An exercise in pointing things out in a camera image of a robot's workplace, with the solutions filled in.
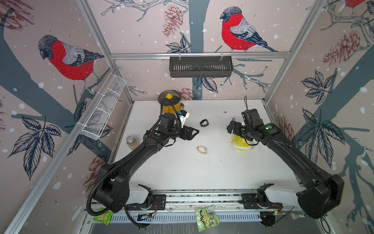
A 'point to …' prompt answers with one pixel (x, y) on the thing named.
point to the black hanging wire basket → (200, 66)
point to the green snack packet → (104, 218)
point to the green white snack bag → (206, 217)
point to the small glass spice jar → (132, 142)
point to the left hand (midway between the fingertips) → (195, 127)
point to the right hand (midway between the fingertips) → (233, 127)
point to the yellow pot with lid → (170, 100)
